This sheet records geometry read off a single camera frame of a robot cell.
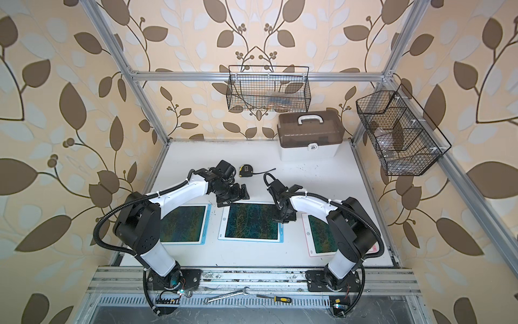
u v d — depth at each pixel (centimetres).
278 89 99
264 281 75
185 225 89
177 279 69
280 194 69
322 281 73
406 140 74
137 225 46
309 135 104
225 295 71
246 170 105
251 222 89
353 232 45
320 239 84
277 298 70
